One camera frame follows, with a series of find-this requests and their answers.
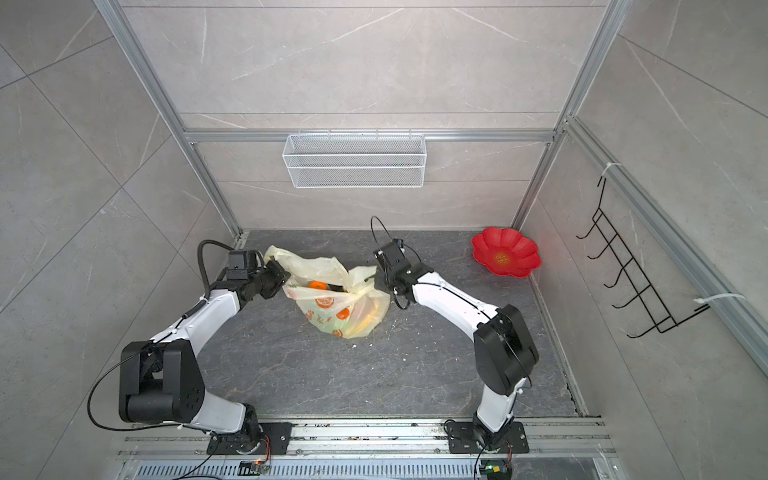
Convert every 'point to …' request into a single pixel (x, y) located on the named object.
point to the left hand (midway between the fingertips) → (292, 265)
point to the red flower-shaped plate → (506, 251)
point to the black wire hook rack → (659, 315)
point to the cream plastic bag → (328, 297)
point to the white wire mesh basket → (354, 160)
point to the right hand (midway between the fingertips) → (384, 275)
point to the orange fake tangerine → (315, 284)
